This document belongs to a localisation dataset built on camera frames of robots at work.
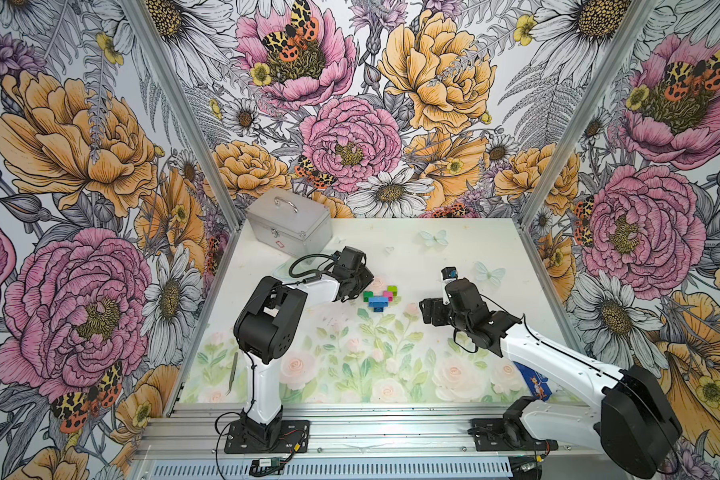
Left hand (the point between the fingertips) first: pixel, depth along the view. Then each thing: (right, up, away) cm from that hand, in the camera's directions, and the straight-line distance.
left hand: (370, 283), depth 100 cm
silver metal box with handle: (-26, +20, +2) cm, 33 cm away
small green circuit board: (-24, -39, -29) cm, 55 cm away
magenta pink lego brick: (+6, -4, -2) cm, 7 cm away
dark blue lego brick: (+3, -5, -3) cm, 6 cm away
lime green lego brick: (+8, -2, -1) cm, 8 cm away
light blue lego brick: (+3, -6, -3) cm, 8 cm away
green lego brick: (-1, -4, -3) cm, 5 cm away
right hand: (+17, -6, -15) cm, 23 cm away
